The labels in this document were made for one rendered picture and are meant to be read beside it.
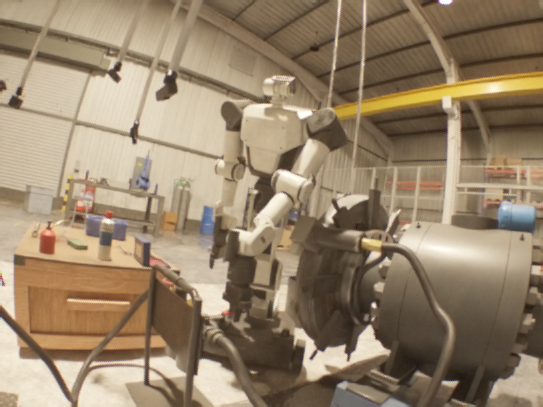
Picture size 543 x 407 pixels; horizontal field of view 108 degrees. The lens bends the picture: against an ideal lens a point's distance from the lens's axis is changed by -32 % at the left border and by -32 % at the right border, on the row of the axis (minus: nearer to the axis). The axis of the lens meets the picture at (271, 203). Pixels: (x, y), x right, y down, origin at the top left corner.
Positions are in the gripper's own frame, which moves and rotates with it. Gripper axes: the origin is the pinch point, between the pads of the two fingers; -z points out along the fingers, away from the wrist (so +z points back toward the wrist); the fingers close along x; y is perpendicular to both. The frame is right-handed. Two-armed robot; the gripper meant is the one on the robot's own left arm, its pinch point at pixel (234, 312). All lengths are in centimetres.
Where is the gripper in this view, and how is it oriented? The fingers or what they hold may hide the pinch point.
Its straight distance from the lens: 94.4
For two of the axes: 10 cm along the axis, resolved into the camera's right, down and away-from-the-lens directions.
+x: 6.7, 0.7, -7.4
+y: 7.3, 1.6, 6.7
